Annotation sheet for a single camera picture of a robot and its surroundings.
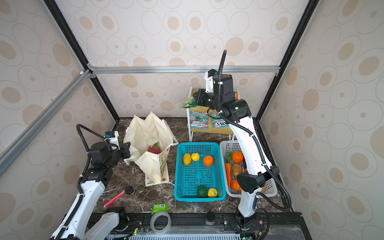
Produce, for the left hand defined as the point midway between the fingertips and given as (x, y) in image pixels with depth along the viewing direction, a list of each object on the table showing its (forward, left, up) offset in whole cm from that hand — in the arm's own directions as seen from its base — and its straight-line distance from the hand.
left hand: (132, 140), depth 77 cm
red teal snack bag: (+20, -35, -6) cm, 40 cm away
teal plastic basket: (-7, -35, -24) cm, 43 cm away
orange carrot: (-8, -52, -21) cm, 57 cm away
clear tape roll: (-32, -12, -20) cm, 39 cm away
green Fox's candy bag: (+18, -47, -6) cm, 51 cm away
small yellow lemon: (+1, -32, -19) cm, 37 cm away
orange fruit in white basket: (+1, -58, -19) cm, 61 cm away
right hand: (+9, -31, +22) cm, 40 cm away
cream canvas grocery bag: (+14, +2, -11) cm, 18 cm away
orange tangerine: (-2, -40, -19) cm, 45 cm away
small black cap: (-21, 0, -13) cm, 25 cm away
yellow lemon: (0, -27, -19) cm, 34 cm away
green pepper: (+4, -54, -23) cm, 59 cm away
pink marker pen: (-24, +13, -22) cm, 35 cm away
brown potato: (-7, -57, -19) cm, 61 cm away
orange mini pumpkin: (-17, -54, -17) cm, 59 cm away
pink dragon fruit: (+6, -7, -18) cm, 20 cm away
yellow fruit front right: (-21, -42, -18) cm, 50 cm away
